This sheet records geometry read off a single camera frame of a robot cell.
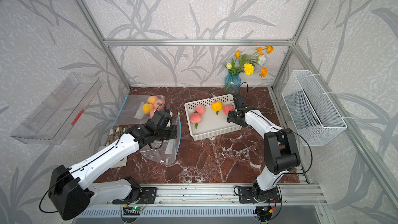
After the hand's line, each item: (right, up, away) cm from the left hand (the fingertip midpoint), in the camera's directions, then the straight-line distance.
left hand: (178, 131), depth 80 cm
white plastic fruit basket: (+15, +4, +22) cm, 27 cm away
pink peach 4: (+28, +11, +22) cm, 37 cm away
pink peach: (-24, +17, +27) cm, 40 cm away
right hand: (+31, +5, +14) cm, 35 cm away
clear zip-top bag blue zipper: (-37, +8, +25) cm, 46 cm away
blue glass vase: (+33, +29, +30) cm, 53 cm away
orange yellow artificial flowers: (+39, +39, +14) cm, 57 cm away
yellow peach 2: (+21, +12, +22) cm, 33 cm away
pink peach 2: (-21, +10, +22) cm, 32 cm away
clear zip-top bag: (-10, -13, +9) cm, 19 cm away
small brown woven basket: (-42, -4, +15) cm, 45 cm away
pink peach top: (+10, +11, +22) cm, 26 cm away
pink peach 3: (+8, +5, +15) cm, 17 cm away
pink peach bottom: (-19, +15, +24) cm, 34 cm away
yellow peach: (-26, +11, +22) cm, 35 cm away
